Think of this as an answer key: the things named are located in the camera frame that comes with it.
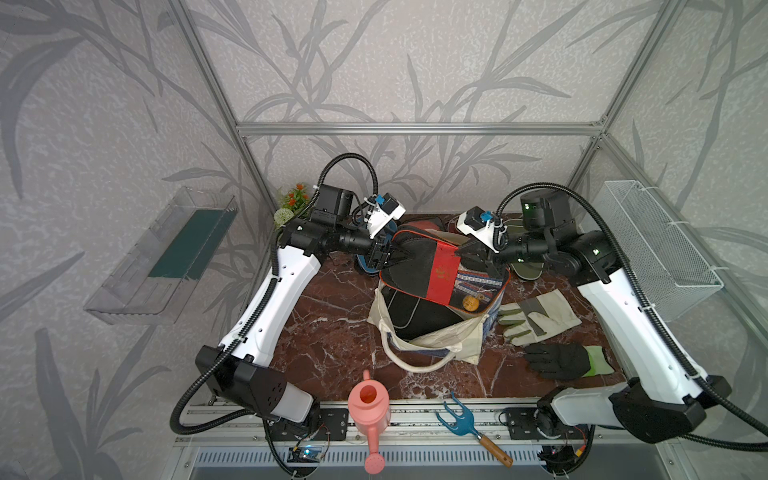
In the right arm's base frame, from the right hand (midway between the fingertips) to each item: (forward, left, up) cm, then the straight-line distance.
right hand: (459, 245), depth 63 cm
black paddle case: (0, +9, -34) cm, 35 cm away
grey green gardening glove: (0, -28, -36) cm, 46 cm away
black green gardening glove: (-13, -31, -37) cm, 50 cm away
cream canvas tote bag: (-15, -1, -14) cm, 21 cm away
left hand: (0, +11, -2) cm, 11 cm away
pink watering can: (-27, +20, -26) cm, 42 cm away
